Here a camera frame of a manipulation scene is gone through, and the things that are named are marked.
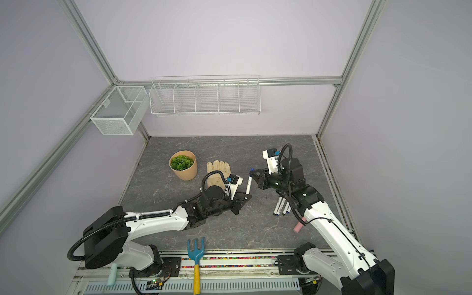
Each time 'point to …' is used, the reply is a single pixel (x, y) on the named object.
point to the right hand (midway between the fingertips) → (251, 175)
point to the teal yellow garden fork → (196, 255)
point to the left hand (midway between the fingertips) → (250, 197)
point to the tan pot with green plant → (184, 165)
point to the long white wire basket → (205, 95)
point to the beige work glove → (215, 179)
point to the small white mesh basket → (123, 110)
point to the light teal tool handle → (112, 276)
